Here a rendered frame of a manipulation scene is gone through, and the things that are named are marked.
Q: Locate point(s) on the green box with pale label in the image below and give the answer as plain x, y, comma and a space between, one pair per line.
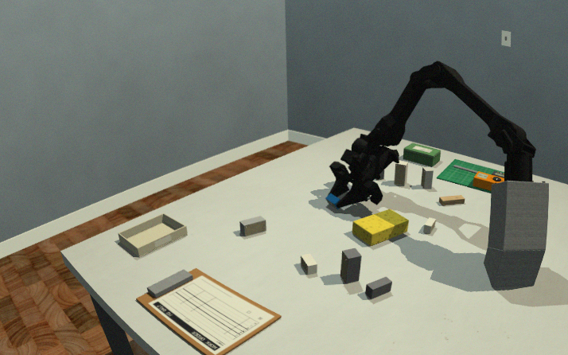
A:
421, 154

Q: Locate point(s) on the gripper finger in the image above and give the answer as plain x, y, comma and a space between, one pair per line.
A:
354, 195
339, 186

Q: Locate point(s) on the green cutting mat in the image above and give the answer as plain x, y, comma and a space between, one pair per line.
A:
463, 177

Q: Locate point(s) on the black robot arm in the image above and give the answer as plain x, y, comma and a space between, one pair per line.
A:
390, 129

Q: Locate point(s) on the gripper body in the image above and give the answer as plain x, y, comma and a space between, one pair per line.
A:
369, 187

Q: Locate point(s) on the blue block with black rectangular mark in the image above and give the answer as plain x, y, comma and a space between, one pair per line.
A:
332, 200

